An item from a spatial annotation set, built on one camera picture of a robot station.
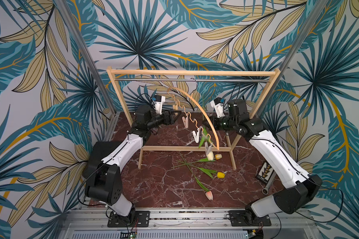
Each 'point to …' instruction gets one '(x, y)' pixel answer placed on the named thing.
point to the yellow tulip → (220, 175)
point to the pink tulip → (208, 193)
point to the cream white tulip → (205, 138)
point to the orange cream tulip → (218, 157)
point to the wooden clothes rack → (191, 148)
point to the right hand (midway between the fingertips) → (203, 121)
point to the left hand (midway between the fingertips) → (177, 113)
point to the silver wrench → (265, 190)
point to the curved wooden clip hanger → (196, 134)
